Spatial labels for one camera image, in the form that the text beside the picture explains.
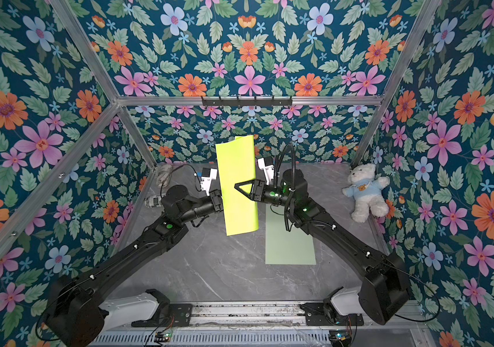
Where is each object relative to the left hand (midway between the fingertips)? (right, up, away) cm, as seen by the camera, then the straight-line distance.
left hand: (241, 195), depth 66 cm
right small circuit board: (+33, -49, +8) cm, 59 cm away
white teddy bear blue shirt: (+55, 0, +33) cm, 64 cm away
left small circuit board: (-27, -48, +6) cm, 56 cm away
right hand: (-1, +2, +1) cm, 3 cm away
